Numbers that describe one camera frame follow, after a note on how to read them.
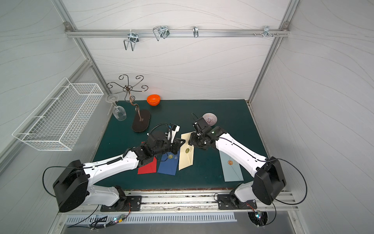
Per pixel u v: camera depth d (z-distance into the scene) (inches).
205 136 23.8
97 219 28.2
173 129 27.1
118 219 27.0
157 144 24.2
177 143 27.7
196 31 30.5
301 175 16.1
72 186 16.1
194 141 28.2
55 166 16.4
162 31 30.2
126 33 30.9
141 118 41.9
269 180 16.1
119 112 34.7
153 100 46.7
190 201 29.6
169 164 34.8
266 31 30.1
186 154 32.2
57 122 26.9
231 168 33.9
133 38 30.8
